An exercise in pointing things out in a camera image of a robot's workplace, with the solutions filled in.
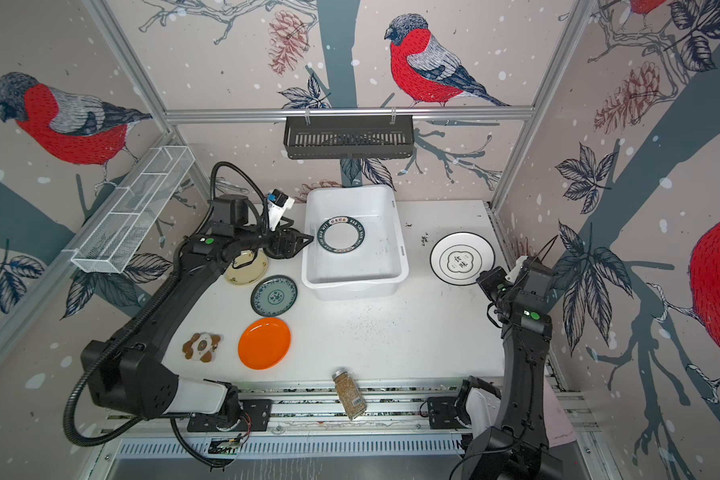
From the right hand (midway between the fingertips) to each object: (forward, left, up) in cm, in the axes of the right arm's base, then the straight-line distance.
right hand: (480, 272), depth 77 cm
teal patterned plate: (+1, +62, -18) cm, 64 cm away
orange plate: (-14, +60, -18) cm, 64 cm away
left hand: (+5, +48, +11) cm, 49 cm away
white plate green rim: (+6, +4, -3) cm, 8 cm away
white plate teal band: (+28, +43, -18) cm, 54 cm away
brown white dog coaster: (-17, +77, -15) cm, 80 cm away
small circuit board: (-39, +64, -21) cm, 78 cm away
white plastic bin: (+20, +36, -18) cm, 45 cm away
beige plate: (-8, +56, +12) cm, 58 cm away
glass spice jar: (-27, +33, -15) cm, 46 cm away
